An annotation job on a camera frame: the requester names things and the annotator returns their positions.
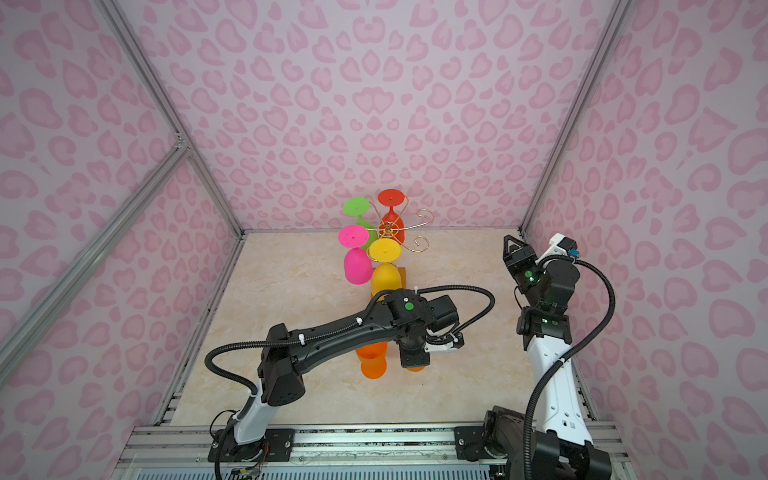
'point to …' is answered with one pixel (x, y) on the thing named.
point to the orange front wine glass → (416, 369)
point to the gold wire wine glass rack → (390, 230)
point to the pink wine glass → (358, 263)
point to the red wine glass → (392, 198)
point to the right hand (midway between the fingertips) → (507, 237)
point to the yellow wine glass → (386, 275)
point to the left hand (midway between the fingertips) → (420, 351)
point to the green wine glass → (358, 207)
